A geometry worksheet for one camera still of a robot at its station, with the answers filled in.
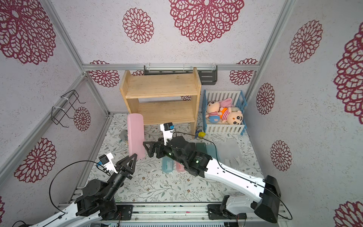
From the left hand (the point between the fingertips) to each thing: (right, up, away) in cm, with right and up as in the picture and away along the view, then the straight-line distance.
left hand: (137, 156), depth 66 cm
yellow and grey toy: (-20, +8, +34) cm, 40 cm away
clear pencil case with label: (+47, -4, +33) cm, 57 cm away
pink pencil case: (+20, -12, +23) cm, 32 cm away
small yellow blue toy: (+35, +8, +37) cm, 51 cm away
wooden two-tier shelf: (+6, +36, +51) cm, 63 cm away
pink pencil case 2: (0, +10, -3) cm, 10 cm away
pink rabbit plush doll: (+45, +28, +40) cm, 66 cm away
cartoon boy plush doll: (+54, +21, +37) cm, 69 cm away
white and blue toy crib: (+66, +34, +47) cm, 89 cm away
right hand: (+8, +7, +1) cm, 10 cm away
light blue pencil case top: (+12, -11, +24) cm, 29 cm away
